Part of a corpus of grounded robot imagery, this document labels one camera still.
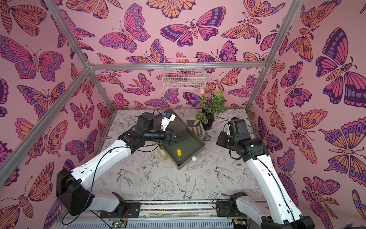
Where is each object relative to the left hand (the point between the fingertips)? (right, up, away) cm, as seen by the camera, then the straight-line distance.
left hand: (183, 136), depth 70 cm
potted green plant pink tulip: (+20, +19, +17) cm, 32 cm away
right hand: (+17, -1, +2) cm, 17 cm away
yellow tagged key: (-2, -10, +10) cm, 14 cm away
